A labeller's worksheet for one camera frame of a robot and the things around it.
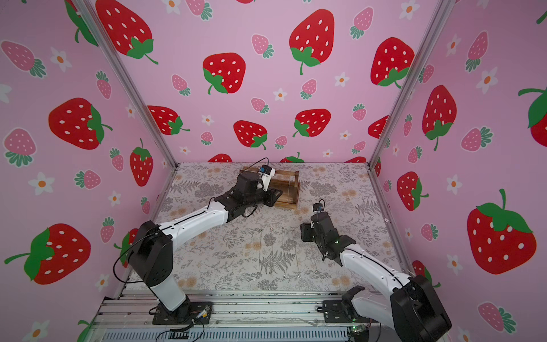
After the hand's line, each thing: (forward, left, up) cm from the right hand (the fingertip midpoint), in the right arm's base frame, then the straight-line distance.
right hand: (314, 225), depth 87 cm
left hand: (+8, +14, +12) cm, 20 cm away
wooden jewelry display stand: (+31, +14, -8) cm, 35 cm away
